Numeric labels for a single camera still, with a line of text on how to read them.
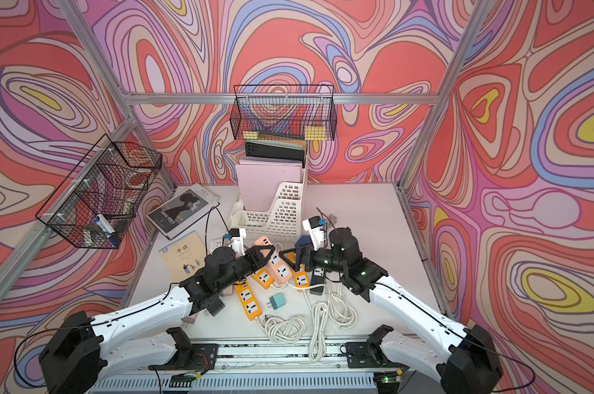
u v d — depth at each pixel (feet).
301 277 2.84
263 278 2.85
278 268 2.41
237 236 2.36
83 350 1.29
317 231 2.15
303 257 2.06
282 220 2.89
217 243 3.06
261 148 3.06
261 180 2.91
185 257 3.11
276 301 2.71
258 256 2.27
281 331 2.52
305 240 3.05
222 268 1.92
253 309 2.64
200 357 2.37
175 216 3.43
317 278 2.86
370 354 2.15
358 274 1.84
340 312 2.58
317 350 2.41
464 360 1.24
